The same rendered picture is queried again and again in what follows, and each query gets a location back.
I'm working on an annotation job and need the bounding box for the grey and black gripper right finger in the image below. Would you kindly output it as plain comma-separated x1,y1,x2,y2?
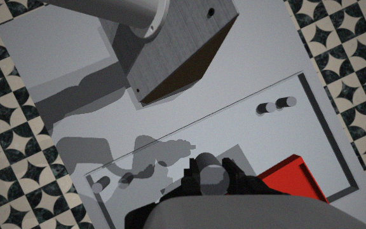
222,158,290,195

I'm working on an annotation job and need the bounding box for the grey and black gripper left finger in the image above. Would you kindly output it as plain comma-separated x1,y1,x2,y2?
125,158,202,229

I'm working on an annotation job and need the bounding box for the grey cylinder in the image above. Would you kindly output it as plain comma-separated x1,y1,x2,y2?
276,96,297,108
91,176,111,193
257,102,276,113
118,172,133,189
195,153,229,195

